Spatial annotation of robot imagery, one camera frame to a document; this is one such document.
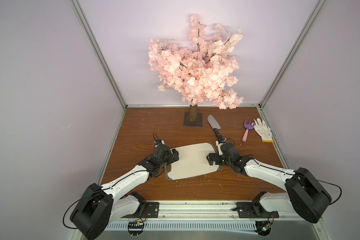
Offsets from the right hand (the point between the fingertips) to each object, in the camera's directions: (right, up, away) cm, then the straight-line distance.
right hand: (214, 153), depth 88 cm
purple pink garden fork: (+29, +15, +18) cm, 37 cm away
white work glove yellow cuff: (+39, +12, +16) cm, 44 cm away
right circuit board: (+20, -32, -19) cm, 42 cm away
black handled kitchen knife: (+5, +15, +20) cm, 26 cm away
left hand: (-24, 0, -2) cm, 24 cm away
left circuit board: (-42, -34, -16) cm, 56 cm away
